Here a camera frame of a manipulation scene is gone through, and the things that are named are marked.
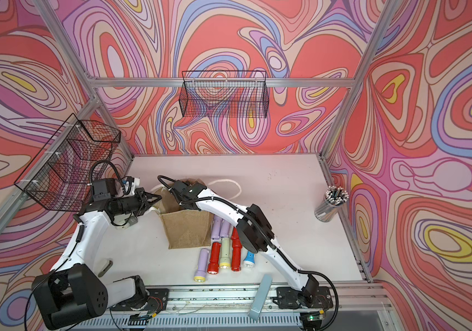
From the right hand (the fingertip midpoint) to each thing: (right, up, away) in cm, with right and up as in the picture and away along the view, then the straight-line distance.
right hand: (203, 212), depth 93 cm
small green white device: (-31, -4, -2) cm, 31 cm away
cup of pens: (+55, +8, -12) cm, 56 cm away
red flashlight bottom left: (+6, -19, -14) cm, 25 cm away
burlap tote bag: (-5, -3, -14) cm, 15 cm away
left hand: (-14, +8, -14) cm, 21 cm away
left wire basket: (-48, +15, -21) cm, 55 cm away
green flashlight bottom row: (+11, -15, -12) cm, 23 cm away
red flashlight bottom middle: (+15, -16, -12) cm, 25 cm away
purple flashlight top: (+10, -7, -4) cm, 13 cm away
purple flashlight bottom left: (+2, -21, -15) cm, 26 cm away
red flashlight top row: (+15, -10, -6) cm, 19 cm away
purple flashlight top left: (+6, -6, -4) cm, 10 cm away
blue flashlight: (+20, -17, -13) cm, 29 cm away
